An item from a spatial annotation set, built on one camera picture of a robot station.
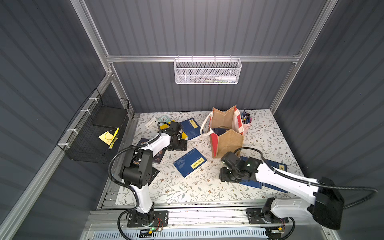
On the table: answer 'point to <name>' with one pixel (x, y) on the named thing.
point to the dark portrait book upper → (156, 159)
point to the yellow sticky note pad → (107, 137)
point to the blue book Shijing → (219, 131)
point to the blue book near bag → (192, 129)
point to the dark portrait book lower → (155, 172)
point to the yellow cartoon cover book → (166, 126)
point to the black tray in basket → (110, 117)
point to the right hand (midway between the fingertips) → (223, 177)
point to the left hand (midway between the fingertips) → (183, 147)
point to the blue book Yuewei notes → (189, 162)
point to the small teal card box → (164, 119)
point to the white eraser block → (151, 122)
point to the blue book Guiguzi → (282, 166)
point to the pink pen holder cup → (246, 127)
